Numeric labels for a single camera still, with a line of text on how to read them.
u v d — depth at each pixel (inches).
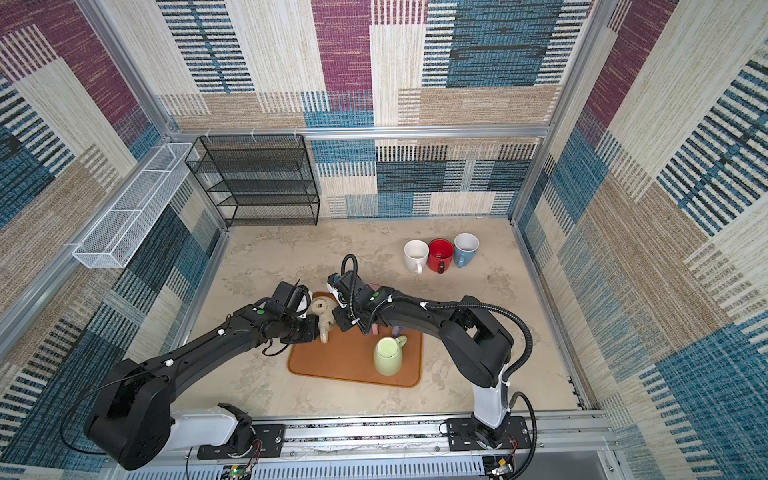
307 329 30.3
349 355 32.8
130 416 16.0
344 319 30.7
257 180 43.5
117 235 28.1
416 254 39.5
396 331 34.2
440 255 41.0
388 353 30.2
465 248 39.2
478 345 19.0
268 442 28.9
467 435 29.1
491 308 17.7
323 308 34.3
